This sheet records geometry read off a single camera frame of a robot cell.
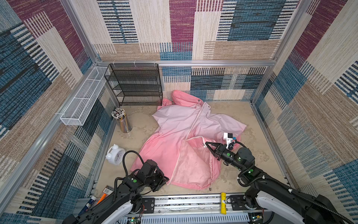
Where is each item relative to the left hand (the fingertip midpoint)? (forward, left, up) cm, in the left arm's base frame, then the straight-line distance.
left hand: (170, 177), depth 79 cm
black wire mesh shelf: (+66, +29, +13) cm, 73 cm away
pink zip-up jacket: (+20, -4, -2) cm, 20 cm away
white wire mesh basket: (+22, +46, +30) cm, 59 cm away
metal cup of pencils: (+34, +33, +15) cm, 49 cm away
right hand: (+10, -18, +17) cm, 27 cm away
